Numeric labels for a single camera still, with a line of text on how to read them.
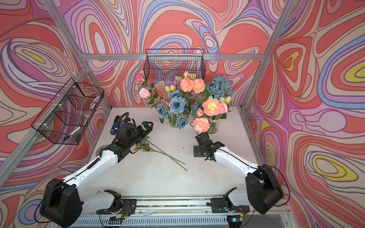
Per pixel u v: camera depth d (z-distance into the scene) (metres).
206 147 0.65
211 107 0.59
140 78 0.82
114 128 1.01
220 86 0.80
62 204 0.39
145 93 0.70
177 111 0.72
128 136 0.63
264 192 0.42
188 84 0.69
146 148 0.94
